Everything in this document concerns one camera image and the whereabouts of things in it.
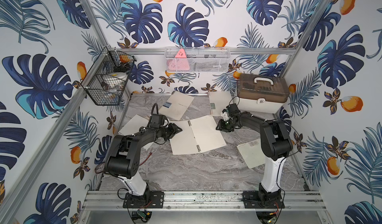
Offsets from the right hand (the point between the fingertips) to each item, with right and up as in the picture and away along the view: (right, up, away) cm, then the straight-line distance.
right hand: (219, 128), depth 101 cm
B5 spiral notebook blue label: (-14, -5, -3) cm, 15 cm away
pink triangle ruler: (-25, +41, -11) cm, 49 cm away
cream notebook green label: (+3, +20, +17) cm, 27 cm away
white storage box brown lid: (+29, +23, -2) cm, 37 cm away
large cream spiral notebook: (-30, +16, +13) cm, 36 cm away
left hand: (-26, 0, -9) cm, 27 cm away
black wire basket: (-64, +29, -21) cm, 73 cm away
